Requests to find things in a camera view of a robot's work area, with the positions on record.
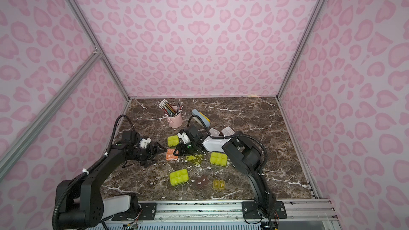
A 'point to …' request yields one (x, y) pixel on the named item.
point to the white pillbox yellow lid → (227, 131)
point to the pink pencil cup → (177, 120)
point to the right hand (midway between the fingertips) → (179, 153)
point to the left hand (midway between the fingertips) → (162, 153)
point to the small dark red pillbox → (202, 181)
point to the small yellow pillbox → (220, 184)
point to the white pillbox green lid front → (179, 177)
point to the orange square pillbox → (170, 155)
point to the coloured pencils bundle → (168, 110)
